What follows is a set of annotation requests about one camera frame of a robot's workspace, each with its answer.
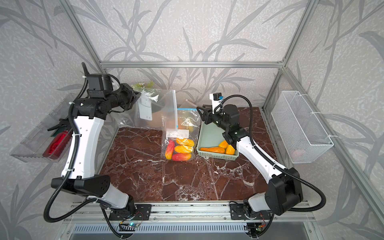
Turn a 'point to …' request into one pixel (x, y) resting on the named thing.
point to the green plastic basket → (210, 135)
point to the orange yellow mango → (183, 149)
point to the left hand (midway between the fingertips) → (142, 91)
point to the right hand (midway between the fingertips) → (199, 106)
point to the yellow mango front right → (230, 150)
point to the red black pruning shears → (61, 136)
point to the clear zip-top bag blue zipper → (188, 122)
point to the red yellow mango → (181, 157)
